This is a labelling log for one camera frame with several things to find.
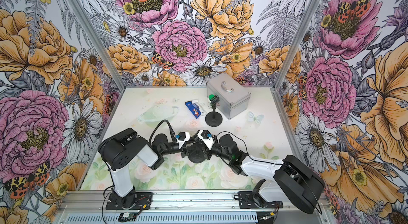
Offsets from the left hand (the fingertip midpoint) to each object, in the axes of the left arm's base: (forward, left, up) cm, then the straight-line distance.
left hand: (199, 144), depth 84 cm
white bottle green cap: (+33, -7, +1) cm, 34 cm away
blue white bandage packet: (+28, +4, -4) cm, 29 cm away
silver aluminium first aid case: (+26, -21, +6) cm, 34 cm away
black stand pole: (-2, 0, +7) cm, 7 cm away
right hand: (-2, +1, +4) cm, 4 cm away
